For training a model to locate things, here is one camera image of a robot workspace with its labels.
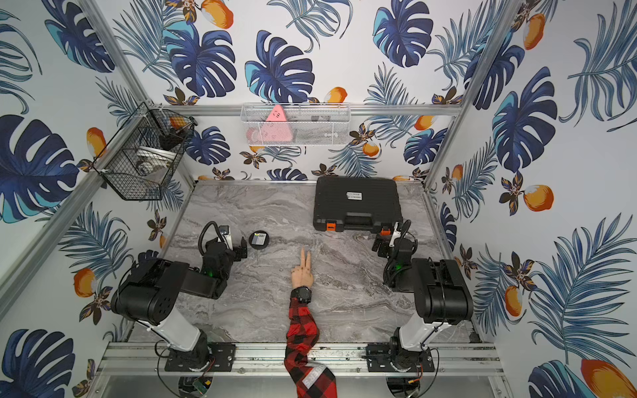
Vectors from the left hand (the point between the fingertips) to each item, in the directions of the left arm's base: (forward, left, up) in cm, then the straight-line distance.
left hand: (228, 235), depth 94 cm
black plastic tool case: (+21, -49, -1) cm, 53 cm away
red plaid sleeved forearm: (-42, -35, -6) cm, 55 cm away
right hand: (+5, -62, -1) cm, 63 cm away
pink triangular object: (+29, -16, +28) cm, 44 cm away
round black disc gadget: (+3, -10, -6) cm, 12 cm away
